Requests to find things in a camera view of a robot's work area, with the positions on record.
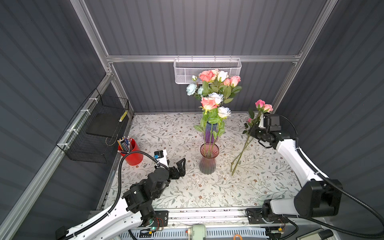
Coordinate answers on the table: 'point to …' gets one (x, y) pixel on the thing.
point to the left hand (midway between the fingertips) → (179, 161)
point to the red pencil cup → (133, 159)
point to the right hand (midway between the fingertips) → (252, 130)
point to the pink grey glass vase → (209, 151)
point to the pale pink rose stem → (262, 109)
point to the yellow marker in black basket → (123, 116)
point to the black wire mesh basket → (90, 137)
